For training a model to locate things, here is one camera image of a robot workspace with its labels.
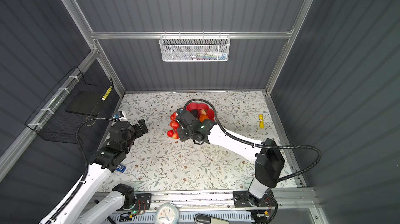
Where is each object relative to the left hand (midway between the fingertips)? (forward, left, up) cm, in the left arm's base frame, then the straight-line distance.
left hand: (135, 123), depth 75 cm
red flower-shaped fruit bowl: (+25, -34, -18) cm, 46 cm away
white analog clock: (-35, -16, -20) cm, 44 cm away
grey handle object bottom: (-39, -31, -17) cm, 53 cm away
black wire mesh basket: (+15, +30, +5) cm, 34 cm away
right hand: (-3, -23, -6) cm, 24 cm away
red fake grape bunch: (-1, -19, -2) cm, 19 cm away
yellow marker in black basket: (+16, +17, +5) cm, 24 cm away
